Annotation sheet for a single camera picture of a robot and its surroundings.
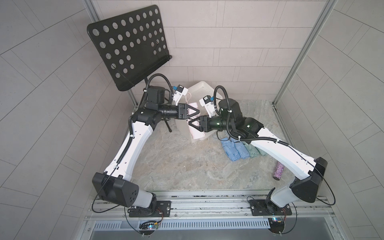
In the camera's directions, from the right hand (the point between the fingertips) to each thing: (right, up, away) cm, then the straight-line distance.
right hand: (191, 123), depth 63 cm
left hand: (+3, +5, +1) cm, 6 cm away
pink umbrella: (+2, -4, -2) cm, 5 cm away
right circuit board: (+39, -47, +5) cm, 61 cm away
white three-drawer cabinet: (+1, +18, +28) cm, 33 cm away
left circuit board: (-19, -46, +2) cm, 50 cm away
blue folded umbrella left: (+22, -17, +25) cm, 38 cm away
